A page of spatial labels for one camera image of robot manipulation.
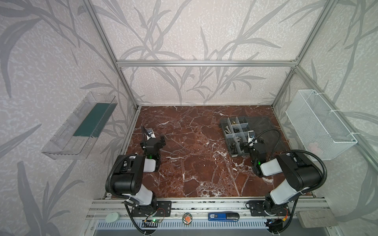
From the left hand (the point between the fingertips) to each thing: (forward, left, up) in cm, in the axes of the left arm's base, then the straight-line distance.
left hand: (152, 135), depth 93 cm
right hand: (0, -63, 0) cm, 63 cm away
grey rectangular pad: (-44, -85, -2) cm, 96 cm away
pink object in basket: (-15, -88, +14) cm, 90 cm away
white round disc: (-43, +12, -5) cm, 45 cm away
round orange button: (-43, -24, -7) cm, 50 cm away
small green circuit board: (-44, -7, -8) cm, 45 cm away
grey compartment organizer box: (+8, -56, -5) cm, 56 cm away
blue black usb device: (-43, -41, -3) cm, 60 cm away
